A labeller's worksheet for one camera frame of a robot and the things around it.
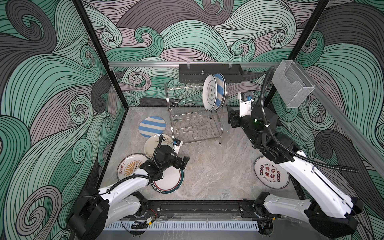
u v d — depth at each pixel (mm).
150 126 1082
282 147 398
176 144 713
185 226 760
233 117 529
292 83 792
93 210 396
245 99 482
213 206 748
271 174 836
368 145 526
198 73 949
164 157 626
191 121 1044
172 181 815
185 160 743
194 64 928
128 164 877
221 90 747
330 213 376
